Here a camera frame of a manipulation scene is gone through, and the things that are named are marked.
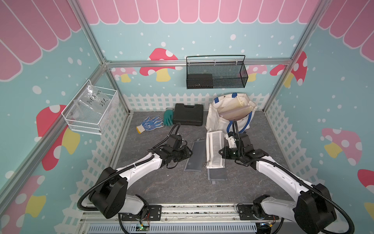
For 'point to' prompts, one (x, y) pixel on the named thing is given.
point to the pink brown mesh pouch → (233, 118)
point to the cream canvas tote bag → (215, 123)
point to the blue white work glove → (149, 124)
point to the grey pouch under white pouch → (215, 174)
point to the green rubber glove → (168, 116)
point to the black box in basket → (199, 81)
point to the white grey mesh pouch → (215, 141)
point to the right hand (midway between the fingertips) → (219, 151)
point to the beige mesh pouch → (241, 109)
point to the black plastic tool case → (188, 115)
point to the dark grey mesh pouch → (196, 162)
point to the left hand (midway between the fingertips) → (190, 155)
